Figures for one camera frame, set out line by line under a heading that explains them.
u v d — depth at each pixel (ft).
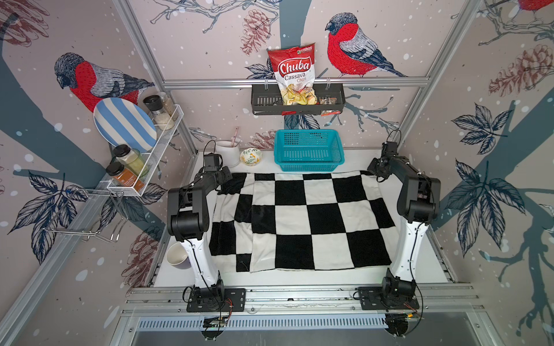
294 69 2.62
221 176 2.92
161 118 2.73
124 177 2.01
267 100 3.11
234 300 2.40
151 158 2.29
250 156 3.86
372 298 2.39
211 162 2.72
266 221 3.03
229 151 3.43
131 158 2.11
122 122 2.33
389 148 2.88
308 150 4.00
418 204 1.96
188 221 1.75
